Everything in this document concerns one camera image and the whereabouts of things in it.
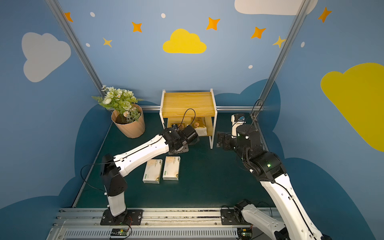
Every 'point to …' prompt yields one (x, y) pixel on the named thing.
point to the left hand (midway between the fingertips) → (182, 144)
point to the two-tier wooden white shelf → (180, 107)
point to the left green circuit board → (119, 232)
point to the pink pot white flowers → (128, 117)
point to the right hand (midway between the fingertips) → (229, 131)
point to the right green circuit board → (244, 233)
